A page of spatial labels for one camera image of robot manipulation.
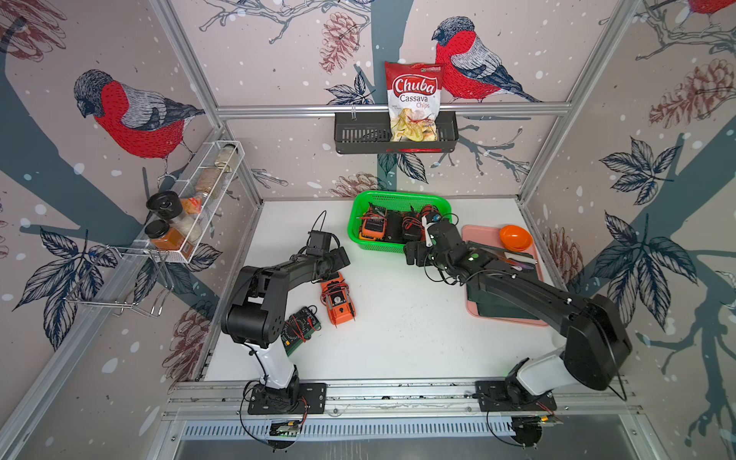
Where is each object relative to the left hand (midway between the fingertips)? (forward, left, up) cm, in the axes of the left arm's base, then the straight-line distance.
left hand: (343, 254), depth 99 cm
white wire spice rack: (-12, +34, +33) cm, 49 cm away
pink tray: (+12, -57, -5) cm, 58 cm away
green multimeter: (-25, +11, 0) cm, 28 cm away
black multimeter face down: (+11, -18, +4) cm, 22 cm away
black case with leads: (+7, -24, +7) cm, 26 cm away
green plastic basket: (+29, -21, -1) cm, 35 cm away
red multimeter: (+17, -33, +3) cm, 37 cm away
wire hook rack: (-27, +40, +32) cm, 58 cm away
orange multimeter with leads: (+11, -11, +4) cm, 16 cm away
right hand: (-5, -23, +13) cm, 27 cm away
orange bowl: (+8, -63, 0) cm, 63 cm away
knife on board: (-1, -64, -3) cm, 64 cm away
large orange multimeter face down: (-18, 0, 0) cm, 18 cm away
